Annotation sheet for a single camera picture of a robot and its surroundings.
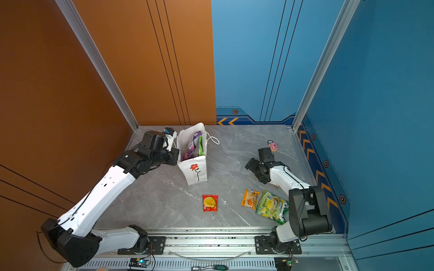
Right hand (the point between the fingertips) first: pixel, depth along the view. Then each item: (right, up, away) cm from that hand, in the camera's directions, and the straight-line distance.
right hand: (250, 169), depth 92 cm
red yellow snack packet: (-22, -15, -8) cm, 28 cm away
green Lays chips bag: (-26, +11, -11) cm, 30 cm away
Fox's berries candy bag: (-31, +13, -12) cm, 35 cm away
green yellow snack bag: (+10, -17, -11) cm, 23 cm away
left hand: (-35, +11, -17) cm, 40 cm away
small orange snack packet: (-2, -14, -7) cm, 16 cm away
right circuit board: (+10, -36, -22) cm, 43 cm away
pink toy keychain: (+16, +13, +14) cm, 25 cm away
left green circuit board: (-51, -36, -21) cm, 66 cm away
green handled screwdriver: (-17, -36, -24) cm, 47 cm away
